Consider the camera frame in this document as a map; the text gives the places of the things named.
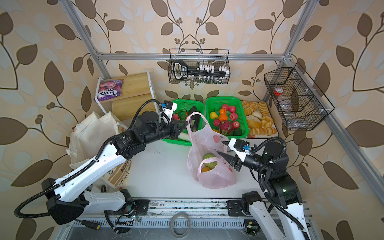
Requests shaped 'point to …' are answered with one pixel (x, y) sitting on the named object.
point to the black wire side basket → (301, 103)
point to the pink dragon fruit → (225, 127)
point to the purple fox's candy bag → (109, 89)
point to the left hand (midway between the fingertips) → (189, 122)
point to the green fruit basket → (214, 103)
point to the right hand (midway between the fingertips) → (222, 147)
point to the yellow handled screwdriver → (89, 224)
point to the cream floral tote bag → (86, 137)
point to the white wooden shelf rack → (136, 90)
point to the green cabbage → (211, 165)
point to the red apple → (233, 116)
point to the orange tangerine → (223, 117)
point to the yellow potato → (205, 169)
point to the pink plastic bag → (223, 176)
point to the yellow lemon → (213, 115)
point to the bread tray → (260, 121)
